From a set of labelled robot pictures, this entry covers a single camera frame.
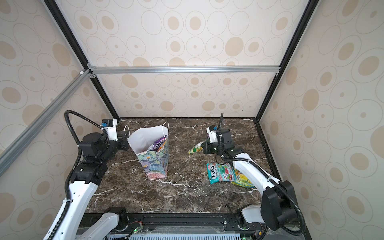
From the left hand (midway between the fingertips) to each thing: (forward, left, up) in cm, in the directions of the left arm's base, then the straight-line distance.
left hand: (131, 129), depth 68 cm
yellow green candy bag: (-12, -56, -31) cm, 65 cm away
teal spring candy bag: (-8, -44, -31) cm, 54 cm away
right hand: (+3, -34, -17) cm, 38 cm away
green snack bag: (+1, -31, -18) cm, 36 cm away
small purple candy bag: (+3, -8, -17) cm, 19 cm away
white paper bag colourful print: (-8, -8, -18) cm, 21 cm away
